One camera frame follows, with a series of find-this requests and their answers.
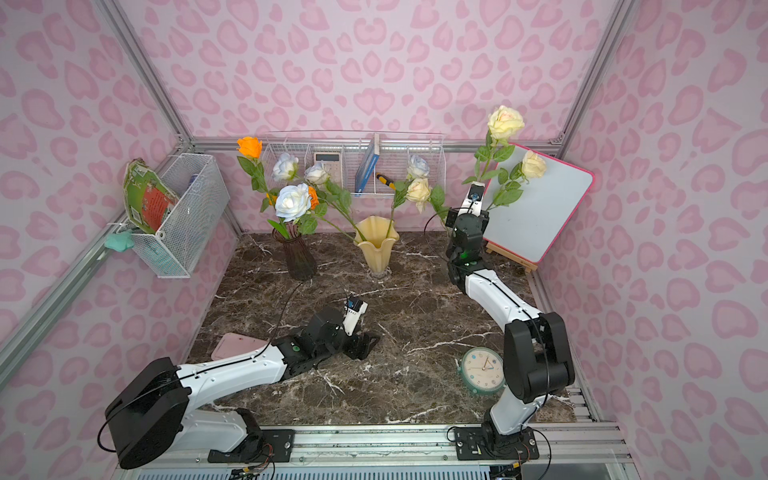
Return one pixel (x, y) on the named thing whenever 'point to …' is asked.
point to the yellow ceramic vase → (375, 235)
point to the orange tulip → (269, 200)
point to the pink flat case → (233, 344)
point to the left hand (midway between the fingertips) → (370, 327)
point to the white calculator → (332, 165)
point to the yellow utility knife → (382, 178)
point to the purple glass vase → (300, 260)
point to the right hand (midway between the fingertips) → (469, 197)
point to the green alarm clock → (482, 370)
